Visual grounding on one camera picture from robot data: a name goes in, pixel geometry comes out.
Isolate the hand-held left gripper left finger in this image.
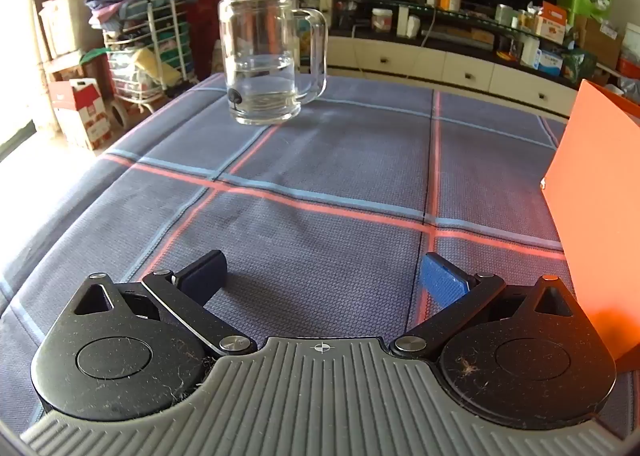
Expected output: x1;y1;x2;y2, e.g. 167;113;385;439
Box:
72;249;258;357

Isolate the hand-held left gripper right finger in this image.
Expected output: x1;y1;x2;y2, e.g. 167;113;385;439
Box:
389;252;588;360

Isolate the orange cardboard box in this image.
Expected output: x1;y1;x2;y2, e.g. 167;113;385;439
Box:
541;79;640;375

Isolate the blue checked tablecloth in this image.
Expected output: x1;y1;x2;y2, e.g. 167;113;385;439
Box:
0;72;640;437

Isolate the red and white cardboard box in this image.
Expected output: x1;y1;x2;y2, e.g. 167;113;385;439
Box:
47;78;114;150

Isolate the cream television cabinet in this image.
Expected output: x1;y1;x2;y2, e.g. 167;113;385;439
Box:
327;34;581;119

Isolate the blue and white carton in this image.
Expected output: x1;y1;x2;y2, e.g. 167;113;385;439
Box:
538;49;564;75

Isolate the orange and white carton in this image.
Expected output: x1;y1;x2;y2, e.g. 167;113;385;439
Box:
537;1;569;45

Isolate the plain brown cardboard box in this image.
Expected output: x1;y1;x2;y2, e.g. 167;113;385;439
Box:
581;16;624;70

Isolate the glass mug with handle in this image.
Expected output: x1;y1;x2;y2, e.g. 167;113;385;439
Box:
217;0;329;126

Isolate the white wire trolley cart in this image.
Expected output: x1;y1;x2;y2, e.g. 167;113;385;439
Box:
86;0;199;115

